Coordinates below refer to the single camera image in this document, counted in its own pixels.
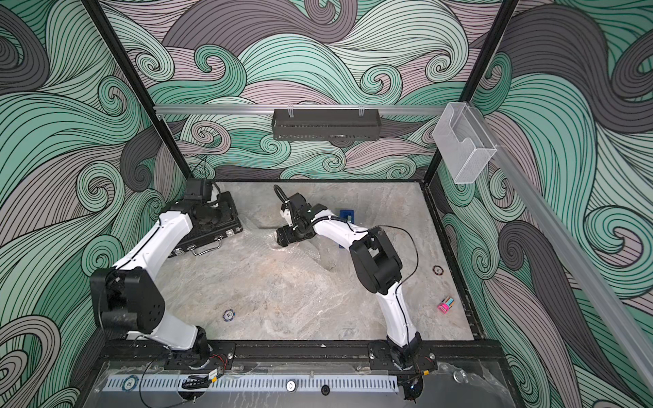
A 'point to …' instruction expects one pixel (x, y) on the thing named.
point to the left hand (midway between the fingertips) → (228, 213)
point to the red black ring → (435, 272)
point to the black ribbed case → (229, 225)
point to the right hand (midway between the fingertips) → (284, 240)
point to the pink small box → (445, 304)
